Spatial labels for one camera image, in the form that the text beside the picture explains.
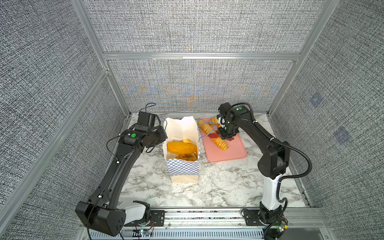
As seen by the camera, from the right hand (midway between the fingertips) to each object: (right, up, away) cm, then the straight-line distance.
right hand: (225, 135), depth 89 cm
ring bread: (-23, -3, +6) cm, 24 cm away
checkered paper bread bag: (-28, +4, -5) cm, 29 cm away
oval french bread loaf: (-26, -6, -6) cm, 27 cm away
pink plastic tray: (-5, -12, +8) cm, 15 cm away
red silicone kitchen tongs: (-6, 0, +9) cm, 10 cm away
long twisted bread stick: (-8, +3, +12) cm, 14 cm away
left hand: (-33, +1, -14) cm, 35 cm away
